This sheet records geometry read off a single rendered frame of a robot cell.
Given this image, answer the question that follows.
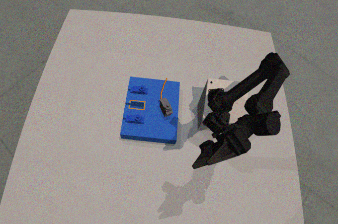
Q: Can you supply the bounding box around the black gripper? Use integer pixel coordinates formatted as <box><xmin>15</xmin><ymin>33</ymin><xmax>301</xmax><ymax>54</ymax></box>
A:
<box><xmin>192</xmin><ymin>123</ymin><xmax>251</xmax><ymax>169</ymax></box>

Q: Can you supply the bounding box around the blue rectangular base plate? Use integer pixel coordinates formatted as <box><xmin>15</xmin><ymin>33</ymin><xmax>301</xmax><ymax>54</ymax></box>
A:
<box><xmin>120</xmin><ymin>76</ymin><xmax>180</xmax><ymax>144</ymax></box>

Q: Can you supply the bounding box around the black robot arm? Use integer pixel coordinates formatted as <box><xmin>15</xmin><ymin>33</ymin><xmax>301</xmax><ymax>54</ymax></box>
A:
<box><xmin>202</xmin><ymin>52</ymin><xmax>290</xmax><ymax>138</ymax></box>

